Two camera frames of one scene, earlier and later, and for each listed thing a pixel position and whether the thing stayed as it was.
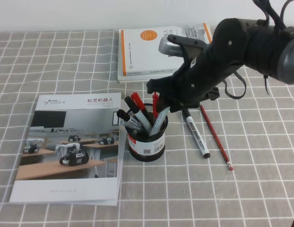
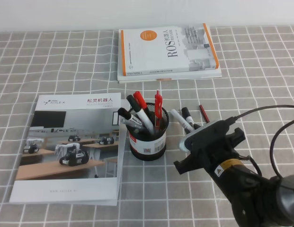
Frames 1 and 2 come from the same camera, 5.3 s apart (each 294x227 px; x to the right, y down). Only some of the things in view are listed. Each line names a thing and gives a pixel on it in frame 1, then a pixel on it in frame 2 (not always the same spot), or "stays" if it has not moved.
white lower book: [121, 77] stays
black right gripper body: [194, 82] → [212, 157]
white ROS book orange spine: [140, 52] stays
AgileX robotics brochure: [73, 151] stays
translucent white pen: [160, 117] → [182, 121]
